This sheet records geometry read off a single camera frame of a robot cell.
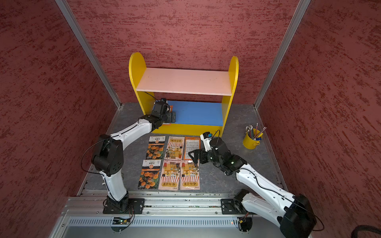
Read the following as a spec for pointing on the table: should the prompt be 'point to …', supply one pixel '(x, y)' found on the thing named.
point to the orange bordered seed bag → (191, 144)
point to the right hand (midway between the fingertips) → (195, 155)
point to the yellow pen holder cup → (250, 143)
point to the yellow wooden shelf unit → (199, 97)
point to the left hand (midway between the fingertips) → (167, 116)
